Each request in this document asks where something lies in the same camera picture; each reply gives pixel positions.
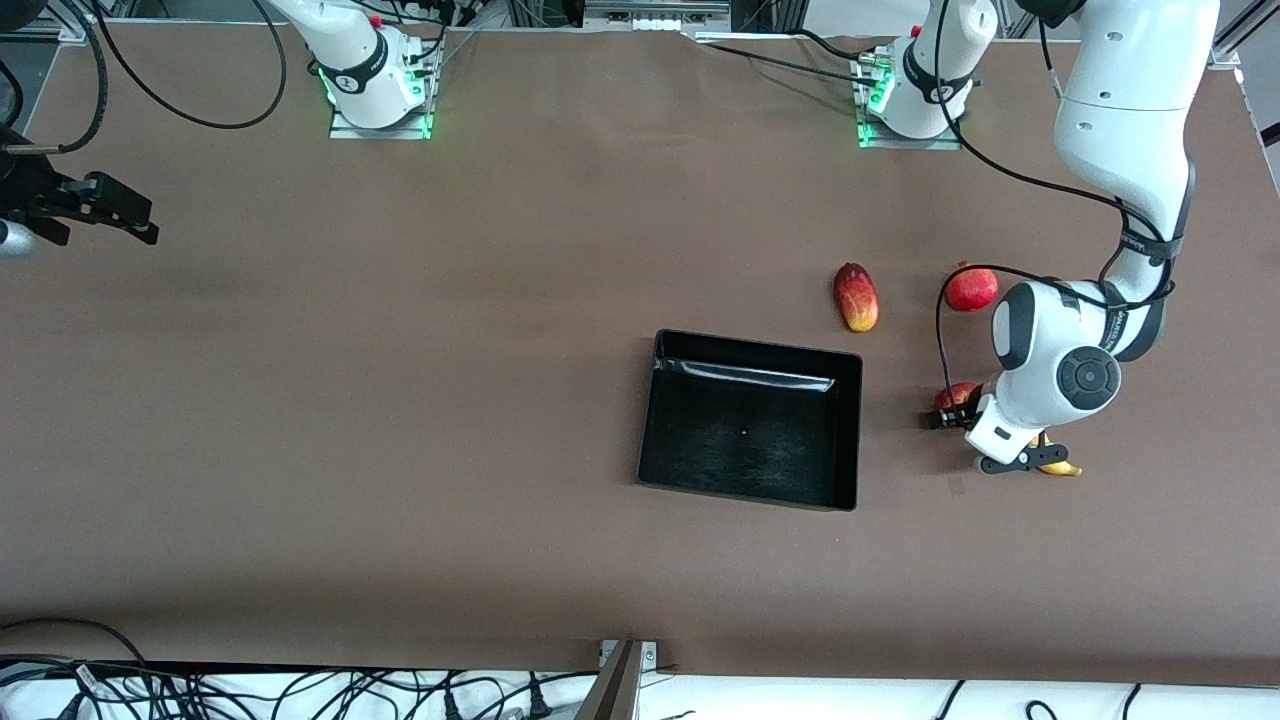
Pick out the grey metal device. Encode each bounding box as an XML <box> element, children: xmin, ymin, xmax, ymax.
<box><xmin>583</xmin><ymin>0</ymin><xmax>733</xmax><ymax>34</ymax></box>

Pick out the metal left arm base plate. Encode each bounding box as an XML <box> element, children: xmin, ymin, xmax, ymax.
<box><xmin>856</xmin><ymin>50</ymin><xmax>964</xmax><ymax>151</ymax></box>

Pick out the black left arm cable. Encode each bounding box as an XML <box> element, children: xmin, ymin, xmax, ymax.
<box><xmin>930</xmin><ymin>0</ymin><xmax>1179</xmax><ymax>416</ymax></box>

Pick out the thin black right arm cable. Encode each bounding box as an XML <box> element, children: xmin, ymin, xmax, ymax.
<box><xmin>92</xmin><ymin>0</ymin><xmax>289</xmax><ymax>130</ymax></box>

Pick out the red yellow mango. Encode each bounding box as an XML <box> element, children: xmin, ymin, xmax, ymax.
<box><xmin>833</xmin><ymin>262</ymin><xmax>881</xmax><ymax>334</ymax></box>

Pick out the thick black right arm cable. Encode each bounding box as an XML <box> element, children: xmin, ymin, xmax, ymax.
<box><xmin>0</xmin><ymin>0</ymin><xmax>110</xmax><ymax>154</ymax></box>

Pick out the black base cable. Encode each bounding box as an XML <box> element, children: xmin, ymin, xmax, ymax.
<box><xmin>688</xmin><ymin>30</ymin><xmax>881</xmax><ymax>87</ymax></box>

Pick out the dark grey metal bar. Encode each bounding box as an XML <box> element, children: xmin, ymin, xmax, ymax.
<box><xmin>575</xmin><ymin>640</ymin><xmax>644</xmax><ymax>720</ymax></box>

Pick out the black plastic box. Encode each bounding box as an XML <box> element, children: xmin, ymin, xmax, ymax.
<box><xmin>637</xmin><ymin>328</ymin><xmax>864</xmax><ymax>513</ymax></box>

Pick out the yellow banana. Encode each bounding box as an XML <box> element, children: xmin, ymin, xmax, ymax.
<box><xmin>1028</xmin><ymin>432</ymin><xmax>1083</xmax><ymax>477</ymax></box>

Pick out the red pomegranate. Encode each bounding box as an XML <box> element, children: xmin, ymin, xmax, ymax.
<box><xmin>944</xmin><ymin>260</ymin><xmax>1000</xmax><ymax>313</ymax></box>

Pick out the aluminium frame profile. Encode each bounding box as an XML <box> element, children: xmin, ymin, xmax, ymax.
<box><xmin>20</xmin><ymin>18</ymin><xmax>96</xmax><ymax>46</ymax></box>

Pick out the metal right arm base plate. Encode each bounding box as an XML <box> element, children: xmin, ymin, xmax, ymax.
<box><xmin>330</xmin><ymin>60</ymin><xmax>434</xmax><ymax>140</ymax></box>

